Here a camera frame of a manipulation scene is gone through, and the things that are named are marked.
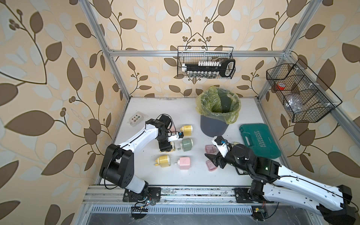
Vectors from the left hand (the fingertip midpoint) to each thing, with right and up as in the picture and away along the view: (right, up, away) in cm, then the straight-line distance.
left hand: (165, 141), depth 86 cm
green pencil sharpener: (+14, -2, 0) cm, 14 cm away
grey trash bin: (+31, +8, +10) cm, 34 cm away
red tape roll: (+68, +33, -6) cm, 76 cm away
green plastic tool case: (+62, +2, +5) cm, 62 cm away
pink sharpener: (+6, +9, -11) cm, 16 cm away
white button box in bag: (-24, +13, +17) cm, 32 cm away
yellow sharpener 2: (0, -10, -7) cm, 12 cm away
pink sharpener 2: (+12, -11, -7) cm, 18 cm away
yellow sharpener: (+14, +6, +7) cm, 17 cm away
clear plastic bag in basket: (+68, +23, -16) cm, 73 cm away
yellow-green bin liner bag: (+33, +23, -1) cm, 41 cm away
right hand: (+25, 0, -16) cm, 30 cm away
